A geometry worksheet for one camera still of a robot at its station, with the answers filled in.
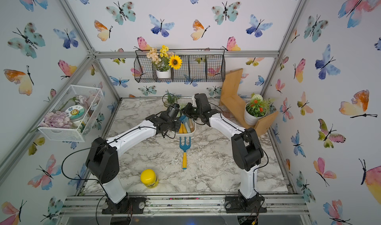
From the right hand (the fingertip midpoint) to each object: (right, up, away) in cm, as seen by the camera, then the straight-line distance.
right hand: (180, 108), depth 87 cm
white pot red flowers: (+43, 0, -4) cm, 43 cm away
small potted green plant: (-9, +7, +20) cm, 23 cm away
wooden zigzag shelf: (+36, +5, +22) cm, 42 cm away
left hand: (-1, -8, +2) cm, 8 cm away
